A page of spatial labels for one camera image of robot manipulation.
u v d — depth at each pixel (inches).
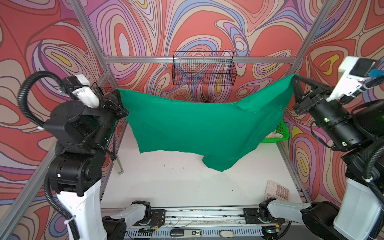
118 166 34.8
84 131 11.2
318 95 12.3
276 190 31.8
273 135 39.8
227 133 25.2
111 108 15.0
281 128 40.2
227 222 28.5
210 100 43.8
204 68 37.9
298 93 15.1
